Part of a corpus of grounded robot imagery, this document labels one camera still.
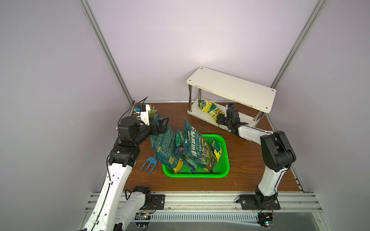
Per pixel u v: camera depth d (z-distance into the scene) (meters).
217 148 0.81
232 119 0.76
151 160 0.87
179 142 0.77
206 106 1.05
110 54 0.90
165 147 0.71
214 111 1.00
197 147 0.72
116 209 0.39
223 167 0.83
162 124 0.60
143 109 0.57
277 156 0.50
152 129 0.59
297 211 0.72
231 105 0.87
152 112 0.92
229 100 0.77
